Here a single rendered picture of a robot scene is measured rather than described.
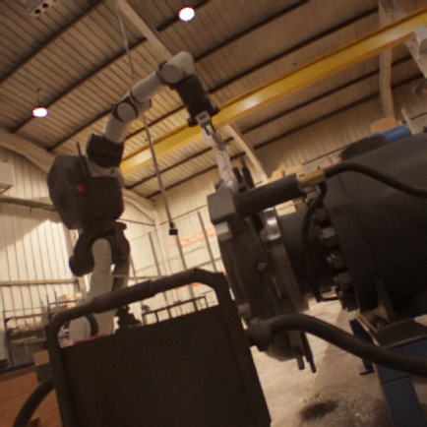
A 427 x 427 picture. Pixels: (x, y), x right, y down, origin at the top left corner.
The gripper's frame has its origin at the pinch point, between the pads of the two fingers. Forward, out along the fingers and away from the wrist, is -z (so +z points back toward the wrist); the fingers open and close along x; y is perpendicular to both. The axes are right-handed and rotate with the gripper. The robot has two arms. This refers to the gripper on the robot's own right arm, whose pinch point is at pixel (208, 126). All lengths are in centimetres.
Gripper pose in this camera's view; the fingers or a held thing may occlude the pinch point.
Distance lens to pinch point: 121.9
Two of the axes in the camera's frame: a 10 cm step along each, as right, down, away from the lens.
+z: -4.1, -7.3, -5.4
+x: 8.8, -4.8, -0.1
